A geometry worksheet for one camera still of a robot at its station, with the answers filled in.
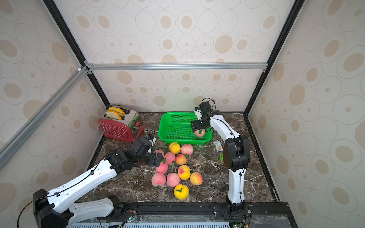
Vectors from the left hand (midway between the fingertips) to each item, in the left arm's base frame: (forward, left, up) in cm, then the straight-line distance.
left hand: (159, 155), depth 75 cm
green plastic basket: (+33, -6, -17) cm, 37 cm away
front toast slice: (+28, +33, +2) cm, 43 cm away
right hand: (+25, -21, -6) cm, 33 cm away
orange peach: (-8, -20, -12) cm, 25 cm away
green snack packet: (+8, -38, -16) cm, 41 cm away
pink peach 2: (+12, +3, -18) cm, 22 cm away
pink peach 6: (-8, -7, -12) cm, 16 cm away
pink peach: (+24, -24, -12) cm, 36 cm away
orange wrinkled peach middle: (+4, -11, -12) cm, 17 cm away
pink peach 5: (-8, +1, -11) cm, 14 cm away
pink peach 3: (+11, -15, -11) cm, 21 cm away
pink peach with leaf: (-2, -1, -10) cm, 10 cm away
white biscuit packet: (+16, -37, -16) cm, 43 cm away
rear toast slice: (+31, +30, +1) cm, 43 cm away
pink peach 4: (+5, -5, -11) cm, 13 cm away
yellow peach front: (-15, -12, -11) cm, 22 cm away
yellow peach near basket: (+12, -7, -12) cm, 18 cm away
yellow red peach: (-4, -13, -11) cm, 18 cm away
